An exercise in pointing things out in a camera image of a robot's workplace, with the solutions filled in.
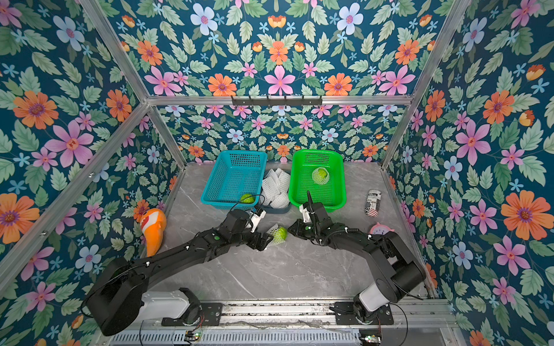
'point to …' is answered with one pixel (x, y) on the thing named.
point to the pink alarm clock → (380, 229)
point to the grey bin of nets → (280, 210)
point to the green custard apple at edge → (249, 200)
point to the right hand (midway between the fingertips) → (292, 225)
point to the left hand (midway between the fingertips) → (268, 232)
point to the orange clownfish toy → (153, 222)
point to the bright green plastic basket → (332, 194)
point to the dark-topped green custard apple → (280, 233)
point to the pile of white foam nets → (275, 186)
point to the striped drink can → (373, 202)
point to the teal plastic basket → (234, 173)
